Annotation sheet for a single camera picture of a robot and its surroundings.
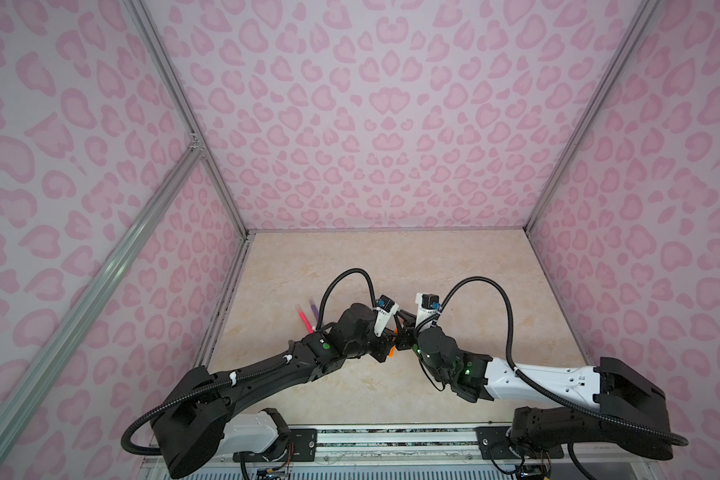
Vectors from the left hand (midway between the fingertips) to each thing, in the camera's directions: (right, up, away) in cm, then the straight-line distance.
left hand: (399, 329), depth 78 cm
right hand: (-2, +4, -1) cm, 4 cm away
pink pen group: (-28, -2, +19) cm, 34 cm away
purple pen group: (-26, +1, +21) cm, 33 cm away
